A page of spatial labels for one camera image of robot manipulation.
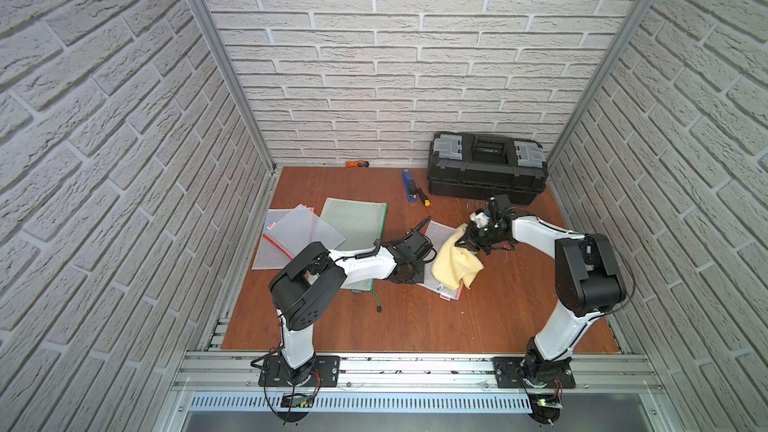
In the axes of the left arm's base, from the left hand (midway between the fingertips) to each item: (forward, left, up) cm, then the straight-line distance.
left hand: (423, 274), depth 90 cm
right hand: (+9, -12, +3) cm, 16 cm away
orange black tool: (+50, +23, -1) cm, 55 cm away
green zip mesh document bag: (+19, +20, -2) cm, 28 cm away
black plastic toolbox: (+31, -21, +17) cm, 41 cm away
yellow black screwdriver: (+28, -3, +1) cm, 28 cm away
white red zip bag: (+15, -7, -1) cm, 17 cm away
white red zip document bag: (+17, +43, -1) cm, 47 cm away
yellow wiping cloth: (+2, -10, +3) cm, 10 cm away
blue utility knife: (+35, +2, +2) cm, 35 cm away
